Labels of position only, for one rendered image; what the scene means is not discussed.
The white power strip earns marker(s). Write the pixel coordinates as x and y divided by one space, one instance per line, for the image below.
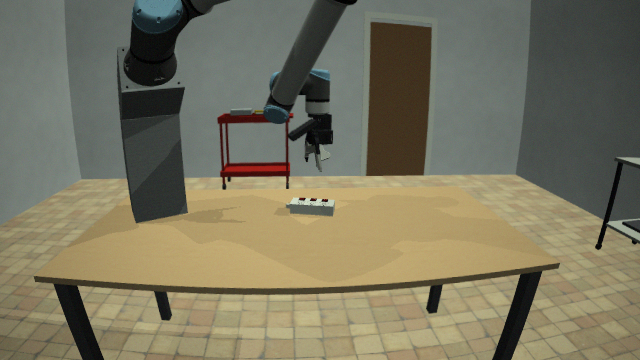
311 206

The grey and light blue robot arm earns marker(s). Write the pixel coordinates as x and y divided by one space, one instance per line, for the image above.
151 61

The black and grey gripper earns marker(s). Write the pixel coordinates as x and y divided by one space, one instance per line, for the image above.
314 138

